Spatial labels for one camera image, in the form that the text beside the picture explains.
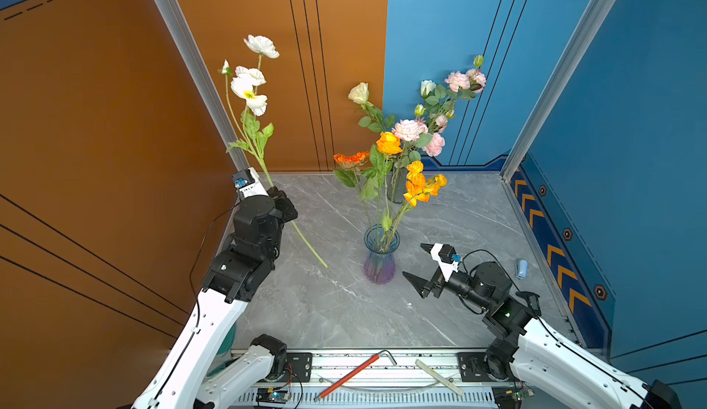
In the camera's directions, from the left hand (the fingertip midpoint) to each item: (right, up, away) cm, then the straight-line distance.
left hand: (279, 185), depth 65 cm
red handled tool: (+16, -51, +7) cm, 54 cm away
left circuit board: (-3, -54, +6) cm, 55 cm away
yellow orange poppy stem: (+41, +1, +16) cm, 44 cm away
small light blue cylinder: (+73, -26, +24) cm, 81 cm away
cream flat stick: (+40, -51, +7) cm, 65 cm away
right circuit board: (+58, -54, +5) cm, 80 cm away
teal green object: (-19, -45, +12) cm, 50 cm away
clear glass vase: (+29, +2, +8) cm, 30 cm away
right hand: (+34, -19, +7) cm, 40 cm away
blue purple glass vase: (+25, -24, +17) cm, 39 cm away
